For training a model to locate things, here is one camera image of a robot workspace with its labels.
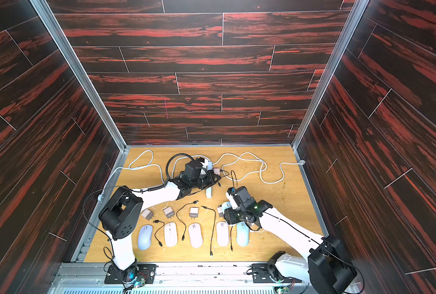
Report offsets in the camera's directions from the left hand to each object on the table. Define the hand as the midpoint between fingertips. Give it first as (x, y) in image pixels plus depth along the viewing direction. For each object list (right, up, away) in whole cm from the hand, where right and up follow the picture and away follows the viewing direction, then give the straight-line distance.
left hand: (224, 178), depth 88 cm
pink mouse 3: (-1, -25, -6) cm, 26 cm away
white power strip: (-8, -7, +5) cm, 12 cm away
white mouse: (-35, -25, -8) cm, 44 cm away
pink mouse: (-24, -26, -6) cm, 36 cm away
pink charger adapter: (-27, -17, 0) cm, 32 cm away
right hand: (+4, -16, -3) cm, 17 cm away
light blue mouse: (+8, -25, -6) cm, 27 cm away
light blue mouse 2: (+1, -12, -6) cm, 14 cm away
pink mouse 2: (-14, -25, -4) cm, 29 cm away
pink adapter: (-15, -17, +1) cm, 23 cm away
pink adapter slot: (-2, -17, +2) cm, 17 cm away
